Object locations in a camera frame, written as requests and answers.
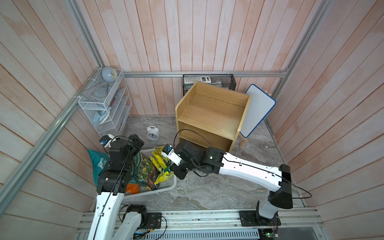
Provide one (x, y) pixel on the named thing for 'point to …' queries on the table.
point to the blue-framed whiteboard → (261, 105)
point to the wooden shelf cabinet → (210, 116)
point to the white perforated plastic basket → (167, 184)
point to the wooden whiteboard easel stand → (243, 138)
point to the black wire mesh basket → (225, 81)
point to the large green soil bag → (144, 174)
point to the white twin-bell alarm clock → (153, 133)
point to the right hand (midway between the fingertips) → (170, 168)
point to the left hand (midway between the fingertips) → (134, 142)
